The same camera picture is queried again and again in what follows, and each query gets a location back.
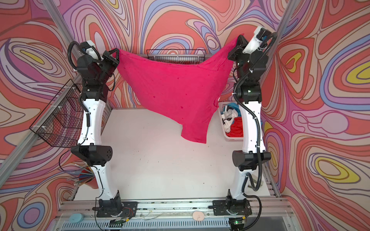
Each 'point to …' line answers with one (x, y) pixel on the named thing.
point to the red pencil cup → (86, 176)
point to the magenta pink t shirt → (188, 92)
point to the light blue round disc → (76, 217)
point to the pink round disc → (198, 215)
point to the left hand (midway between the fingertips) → (120, 47)
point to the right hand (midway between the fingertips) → (238, 38)
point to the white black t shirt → (229, 114)
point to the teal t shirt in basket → (235, 106)
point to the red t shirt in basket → (236, 129)
